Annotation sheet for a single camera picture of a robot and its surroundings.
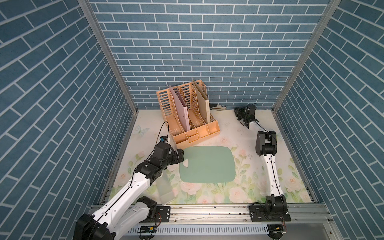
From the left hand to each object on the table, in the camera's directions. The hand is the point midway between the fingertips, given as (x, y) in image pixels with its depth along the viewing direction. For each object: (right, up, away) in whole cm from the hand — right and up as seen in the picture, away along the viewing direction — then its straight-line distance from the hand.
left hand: (180, 153), depth 81 cm
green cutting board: (+16, -10, +12) cm, 22 cm away
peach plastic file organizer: (+10, +12, +18) cm, 24 cm away
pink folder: (0, +25, +2) cm, 25 cm away
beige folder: (+13, +28, +5) cm, 32 cm away
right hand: (+38, +29, +38) cm, 61 cm away
